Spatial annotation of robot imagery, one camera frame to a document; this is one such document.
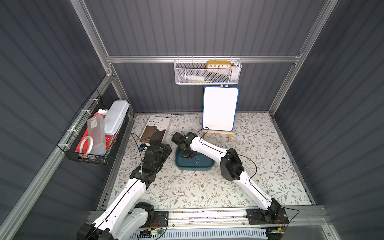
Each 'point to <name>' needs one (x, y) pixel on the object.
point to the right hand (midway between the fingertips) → (189, 154)
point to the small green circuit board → (159, 232)
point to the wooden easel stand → (229, 133)
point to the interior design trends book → (153, 123)
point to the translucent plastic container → (96, 130)
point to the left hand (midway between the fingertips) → (167, 149)
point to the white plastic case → (114, 115)
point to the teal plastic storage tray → (200, 161)
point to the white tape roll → (91, 144)
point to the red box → (109, 138)
